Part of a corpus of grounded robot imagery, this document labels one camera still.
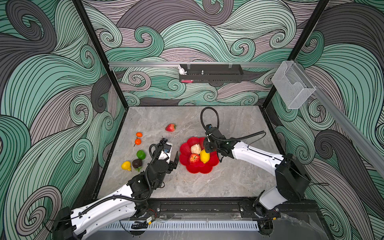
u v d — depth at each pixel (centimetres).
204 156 86
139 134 102
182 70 85
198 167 86
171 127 103
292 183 43
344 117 61
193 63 93
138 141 98
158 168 54
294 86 78
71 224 42
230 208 75
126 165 85
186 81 89
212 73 95
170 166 66
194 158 85
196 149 88
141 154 88
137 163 83
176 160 69
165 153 60
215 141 65
